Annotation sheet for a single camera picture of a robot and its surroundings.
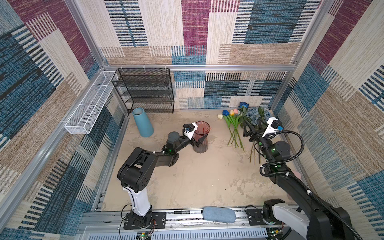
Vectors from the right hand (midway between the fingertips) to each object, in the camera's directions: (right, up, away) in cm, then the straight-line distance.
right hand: (250, 121), depth 74 cm
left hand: (-23, -3, +12) cm, 26 cm away
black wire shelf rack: (-62, +23, +35) cm, 75 cm away
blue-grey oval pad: (-15, -45, -1) cm, 47 cm away
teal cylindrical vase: (-59, -3, +24) cm, 63 cm away
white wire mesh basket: (-79, +1, -2) cm, 79 cm away
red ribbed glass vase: (-22, -4, +13) cm, 26 cm away
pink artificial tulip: (+4, +8, +38) cm, 39 cm away
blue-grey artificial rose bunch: (+15, +3, +29) cm, 33 cm away
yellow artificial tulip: (+1, +6, +38) cm, 38 cm away
